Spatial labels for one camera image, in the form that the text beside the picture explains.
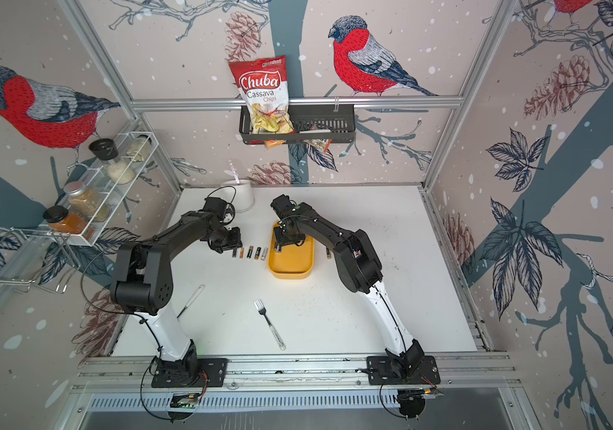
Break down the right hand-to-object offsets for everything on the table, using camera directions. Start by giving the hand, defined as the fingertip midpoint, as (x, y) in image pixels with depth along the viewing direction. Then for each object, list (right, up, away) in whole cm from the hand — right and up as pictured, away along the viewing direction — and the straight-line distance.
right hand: (281, 241), depth 99 cm
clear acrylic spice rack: (-51, +21, -24) cm, 60 cm away
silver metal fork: (-5, -21, -14) cm, 25 cm away
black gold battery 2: (-18, -4, -1) cm, 18 cm away
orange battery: (-15, -5, 0) cm, 16 cm away
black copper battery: (+18, -5, -1) cm, 19 cm away
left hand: (-14, +1, -3) cm, 14 cm away
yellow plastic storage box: (+5, -7, -5) cm, 10 cm away
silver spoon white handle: (-27, -17, -10) cm, 34 cm away
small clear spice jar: (-44, +32, -15) cm, 56 cm away
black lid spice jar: (-45, +24, -22) cm, 56 cm away
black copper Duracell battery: (-12, -4, 0) cm, 12 cm away
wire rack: (-53, +3, -41) cm, 67 cm away
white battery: (-6, -5, -1) cm, 8 cm away
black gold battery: (-9, -4, -1) cm, 10 cm away
